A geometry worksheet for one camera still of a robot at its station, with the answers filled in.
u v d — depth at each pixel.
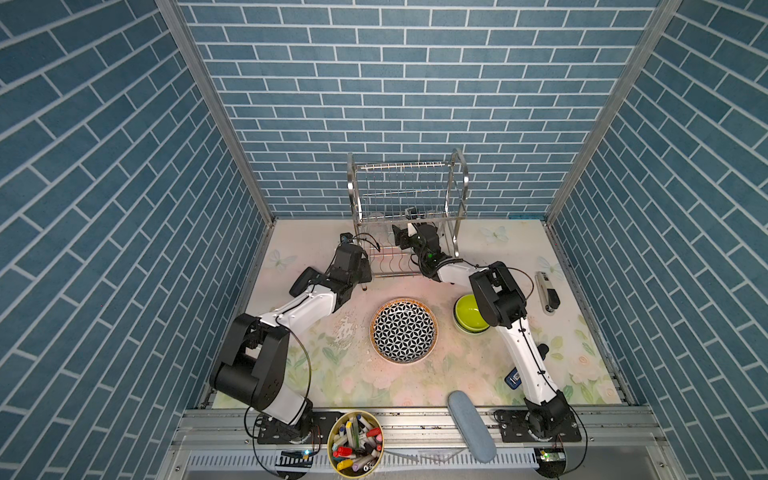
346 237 0.80
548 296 0.95
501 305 0.64
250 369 0.44
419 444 0.73
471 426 0.72
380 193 0.91
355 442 0.65
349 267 0.69
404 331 0.89
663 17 0.71
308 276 1.01
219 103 0.87
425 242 0.84
